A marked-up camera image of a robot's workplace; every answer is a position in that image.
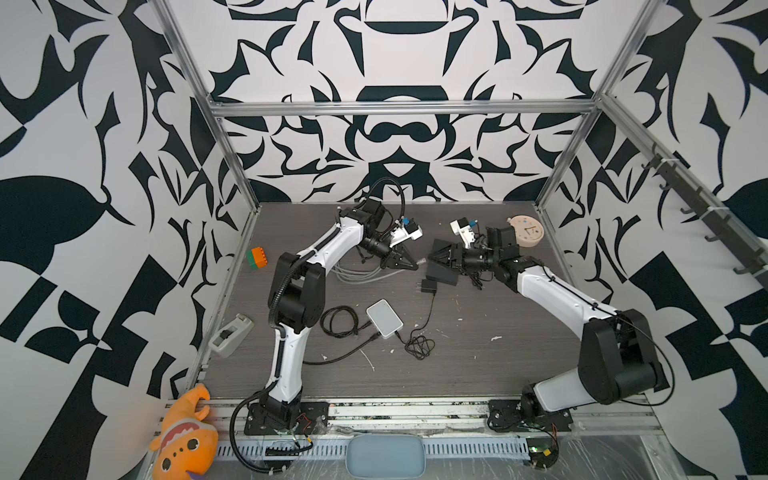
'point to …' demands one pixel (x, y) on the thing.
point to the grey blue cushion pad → (386, 457)
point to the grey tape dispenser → (229, 339)
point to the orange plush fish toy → (188, 445)
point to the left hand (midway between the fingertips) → (416, 263)
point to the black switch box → (441, 273)
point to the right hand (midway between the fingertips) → (433, 258)
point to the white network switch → (384, 318)
